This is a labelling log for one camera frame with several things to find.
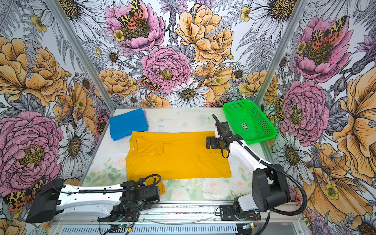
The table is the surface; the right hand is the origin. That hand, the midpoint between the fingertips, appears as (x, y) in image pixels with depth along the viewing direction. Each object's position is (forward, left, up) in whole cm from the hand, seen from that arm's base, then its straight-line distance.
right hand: (214, 146), depth 89 cm
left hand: (-30, +38, -9) cm, 49 cm away
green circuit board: (-37, +46, -8) cm, 60 cm away
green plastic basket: (+27, -31, -10) cm, 42 cm away
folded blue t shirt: (+27, +61, -8) cm, 68 cm away
